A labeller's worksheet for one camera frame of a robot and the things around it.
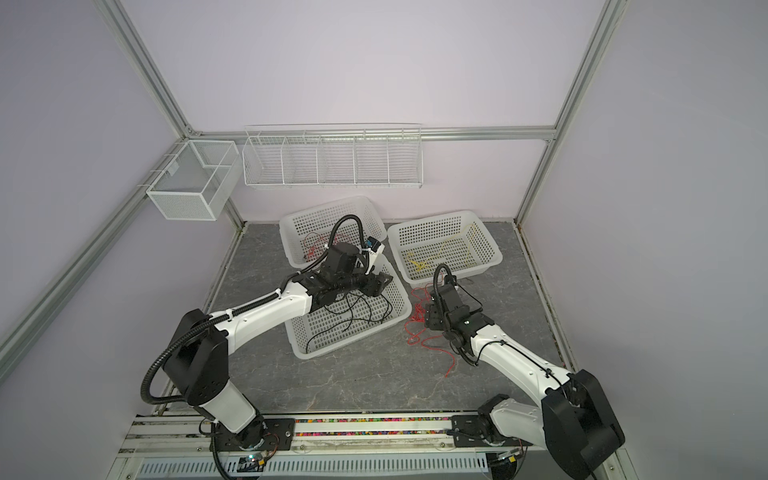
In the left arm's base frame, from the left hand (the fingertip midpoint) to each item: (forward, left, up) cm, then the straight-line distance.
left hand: (383, 275), depth 84 cm
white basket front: (-8, +25, -14) cm, 30 cm away
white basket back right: (+26, -30, -18) cm, 44 cm away
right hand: (-8, -17, -9) cm, 21 cm away
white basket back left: (+36, +21, -13) cm, 43 cm away
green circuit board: (-40, +34, -19) cm, 56 cm away
